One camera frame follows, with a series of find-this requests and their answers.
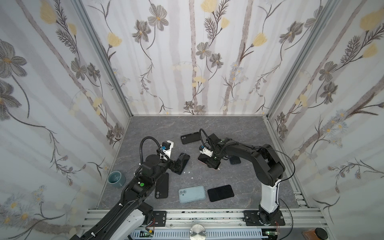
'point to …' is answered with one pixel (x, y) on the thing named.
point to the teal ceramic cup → (117, 179)
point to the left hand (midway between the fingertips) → (175, 147)
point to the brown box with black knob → (317, 234)
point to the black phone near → (220, 193)
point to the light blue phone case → (191, 194)
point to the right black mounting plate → (252, 219)
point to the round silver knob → (197, 232)
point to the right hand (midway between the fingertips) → (209, 156)
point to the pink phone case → (209, 161)
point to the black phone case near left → (162, 186)
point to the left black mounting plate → (160, 218)
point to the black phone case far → (190, 137)
